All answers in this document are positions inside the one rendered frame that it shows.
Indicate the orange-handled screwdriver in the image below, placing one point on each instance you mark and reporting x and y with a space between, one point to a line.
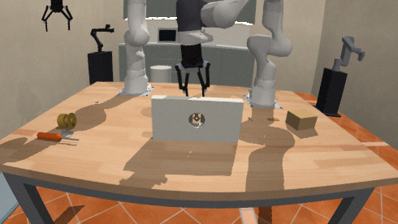
51 136

